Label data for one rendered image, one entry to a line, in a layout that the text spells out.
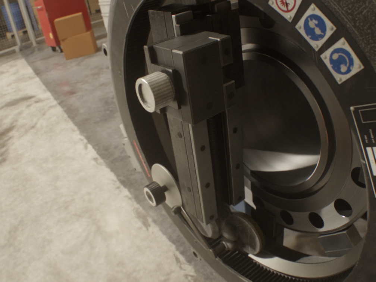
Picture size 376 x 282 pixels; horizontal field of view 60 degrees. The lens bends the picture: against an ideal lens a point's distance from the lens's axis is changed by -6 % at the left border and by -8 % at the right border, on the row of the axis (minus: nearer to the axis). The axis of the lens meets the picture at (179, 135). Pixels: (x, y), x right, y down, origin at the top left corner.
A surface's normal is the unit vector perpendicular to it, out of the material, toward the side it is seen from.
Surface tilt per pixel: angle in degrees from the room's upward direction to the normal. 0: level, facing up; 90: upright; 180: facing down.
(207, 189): 94
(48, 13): 90
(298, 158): 1
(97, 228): 0
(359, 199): 90
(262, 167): 16
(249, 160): 31
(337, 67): 90
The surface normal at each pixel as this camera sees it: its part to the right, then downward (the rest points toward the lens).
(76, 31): 0.24, 0.40
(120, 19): -0.79, 0.40
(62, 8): 0.63, 0.25
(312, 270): -0.88, -0.43
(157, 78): 0.13, -0.62
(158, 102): 0.61, 0.48
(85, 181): -0.18, -0.87
